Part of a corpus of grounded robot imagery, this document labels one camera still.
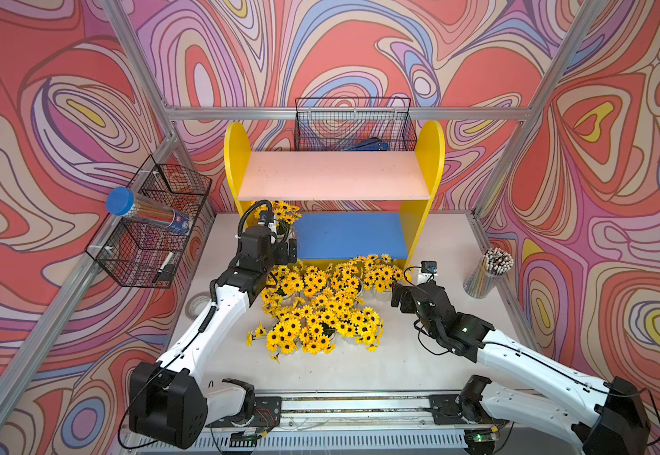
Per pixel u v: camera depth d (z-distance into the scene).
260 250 0.59
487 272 0.84
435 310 0.57
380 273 0.84
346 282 0.84
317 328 0.73
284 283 0.83
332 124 0.99
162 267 0.72
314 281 0.82
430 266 0.67
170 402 0.39
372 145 0.88
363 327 0.75
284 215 0.79
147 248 0.76
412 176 0.74
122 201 0.62
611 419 0.39
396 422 0.73
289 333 0.72
